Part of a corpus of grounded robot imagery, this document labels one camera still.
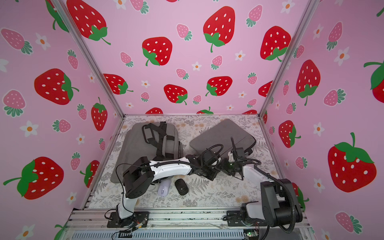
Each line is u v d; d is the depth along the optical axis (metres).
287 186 0.41
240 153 0.72
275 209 0.42
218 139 1.04
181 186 0.82
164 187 0.81
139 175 0.53
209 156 0.69
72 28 0.74
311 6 0.69
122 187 0.53
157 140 0.95
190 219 0.75
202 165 0.64
